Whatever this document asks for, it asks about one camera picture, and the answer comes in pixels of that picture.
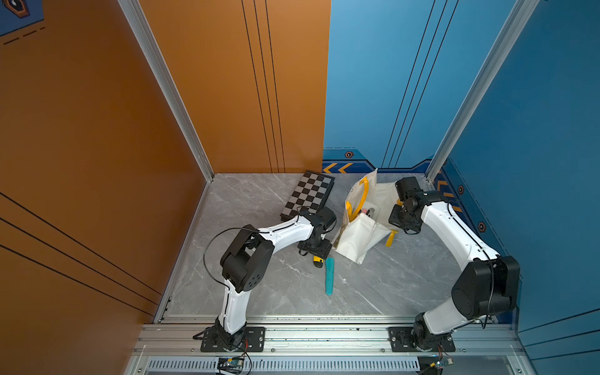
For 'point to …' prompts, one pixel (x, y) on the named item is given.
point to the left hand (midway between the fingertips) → (319, 248)
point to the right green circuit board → (442, 362)
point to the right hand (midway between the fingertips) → (397, 222)
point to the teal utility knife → (330, 263)
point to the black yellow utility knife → (318, 262)
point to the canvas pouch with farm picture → (368, 208)
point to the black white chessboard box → (312, 191)
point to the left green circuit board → (230, 365)
